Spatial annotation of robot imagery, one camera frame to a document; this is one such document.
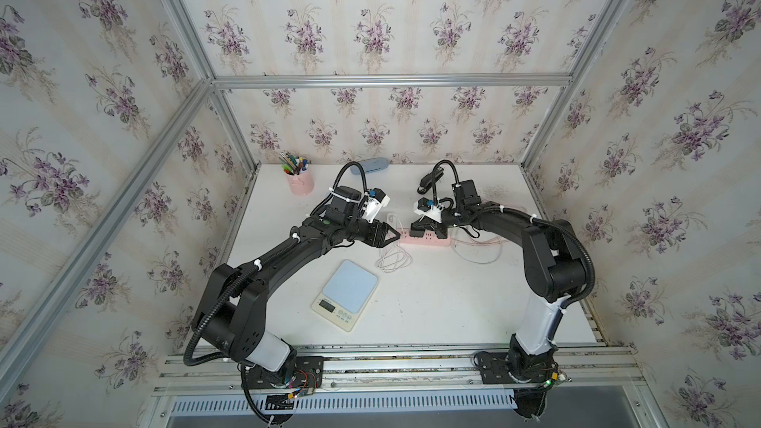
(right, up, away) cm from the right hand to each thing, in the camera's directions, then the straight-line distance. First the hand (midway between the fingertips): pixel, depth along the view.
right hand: (424, 221), depth 95 cm
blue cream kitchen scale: (-24, -20, -10) cm, 33 cm away
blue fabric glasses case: (-18, +21, +24) cm, 37 cm away
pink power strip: (+2, -6, +1) cm, 6 cm away
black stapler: (+4, +14, +16) cm, 22 cm away
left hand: (-10, -2, -13) cm, 17 cm away
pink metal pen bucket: (-43, +12, +10) cm, 46 cm away
